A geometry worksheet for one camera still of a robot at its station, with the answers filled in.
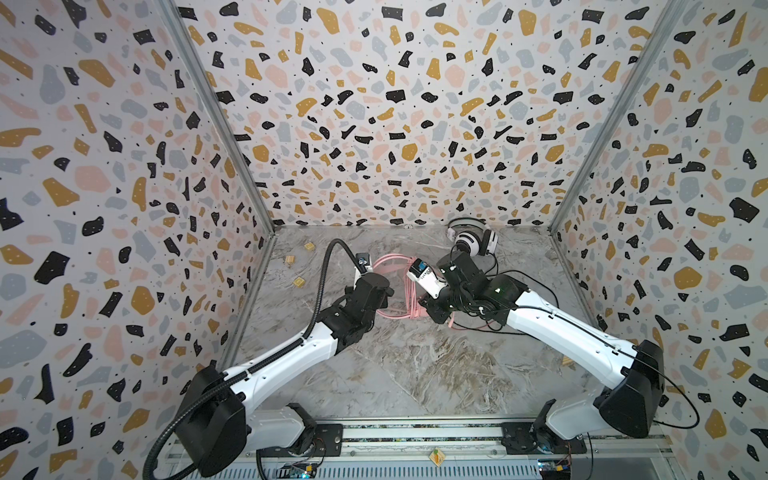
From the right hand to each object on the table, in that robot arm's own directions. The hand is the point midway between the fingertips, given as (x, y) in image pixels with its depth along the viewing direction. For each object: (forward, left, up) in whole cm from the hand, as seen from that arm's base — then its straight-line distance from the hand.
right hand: (418, 294), depth 75 cm
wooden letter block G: (+18, +40, -21) cm, 49 cm away
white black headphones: (+34, -21, -14) cm, 42 cm away
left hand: (+6, +11, -1) cm, 13 cm away
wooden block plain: (+29, +46, -23) cm, 59 cm away
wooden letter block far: (+35, +40, -22) cm, 58 cm away
